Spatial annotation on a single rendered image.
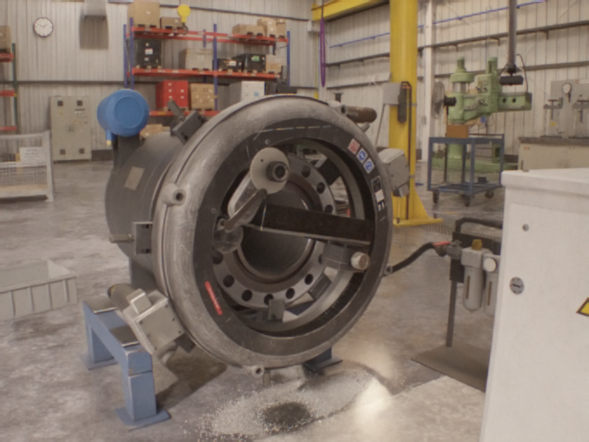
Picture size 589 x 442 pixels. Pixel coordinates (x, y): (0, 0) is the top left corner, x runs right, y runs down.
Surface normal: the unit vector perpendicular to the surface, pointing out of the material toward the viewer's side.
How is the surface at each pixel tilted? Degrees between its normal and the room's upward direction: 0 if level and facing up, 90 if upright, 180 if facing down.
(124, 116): 90
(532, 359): 90
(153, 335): 90
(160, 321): 90
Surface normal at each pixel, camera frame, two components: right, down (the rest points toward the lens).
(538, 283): -0.88, 0.08
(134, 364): 0.59, 0.14
